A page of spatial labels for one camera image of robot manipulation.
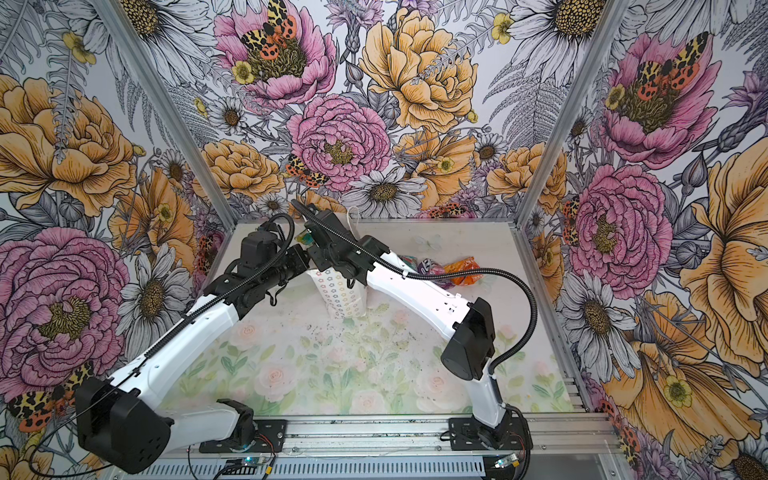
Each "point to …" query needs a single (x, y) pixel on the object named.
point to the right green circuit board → (512, 459)
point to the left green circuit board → (252, 461)
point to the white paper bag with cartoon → (338, 298)
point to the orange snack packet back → (462, 266)
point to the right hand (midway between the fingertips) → (326, 251)
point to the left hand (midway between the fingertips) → (312, 262)
